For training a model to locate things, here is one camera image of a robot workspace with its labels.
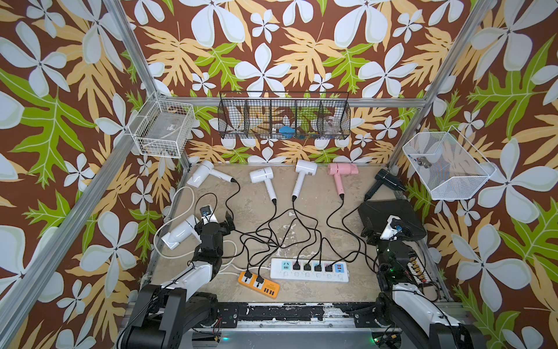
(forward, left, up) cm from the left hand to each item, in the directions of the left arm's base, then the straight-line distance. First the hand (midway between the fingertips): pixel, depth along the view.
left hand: (216, 214), depth 88 cm
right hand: (-3, -64, +2) cm, 65 cm away
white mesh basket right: (+12, -91, +17) cm, 93 cm away
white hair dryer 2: (+32, -38, -5) cm, 50 cm away
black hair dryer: (+28, -84, -9) cm, 89 cm away
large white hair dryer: (-7, +18, -7) cm, 20 cm away
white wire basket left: (+25, +21, +24) cm, 40 cm away
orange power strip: (-26, -21, -8) cm, 34 cm away
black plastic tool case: (+5, -69, -9) cm, 70 cm away
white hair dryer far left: (+30, +13, -6) cm, 34 cm away
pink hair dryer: (+33, -59, -8) cm, 69 cm away
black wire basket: (+42, -28, +19) cm, 54 cm away
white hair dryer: (+28, -18, -7) cm, 33 cm away
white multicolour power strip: (-20, -37, -8) cm, 43 cm away
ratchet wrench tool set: (-21, -80, -9) cm, 83 cm away
